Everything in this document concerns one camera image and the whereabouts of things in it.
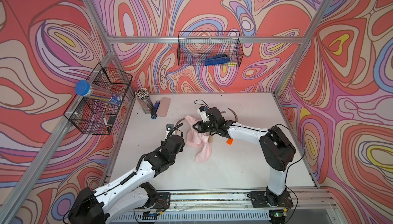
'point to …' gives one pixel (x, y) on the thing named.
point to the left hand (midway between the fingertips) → (178, 137)
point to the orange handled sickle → (230, 141)
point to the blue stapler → (154, 110)
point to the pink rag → (195, 138)
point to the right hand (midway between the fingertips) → (194, 129)
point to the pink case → (164, 107)
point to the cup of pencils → (143, 95)
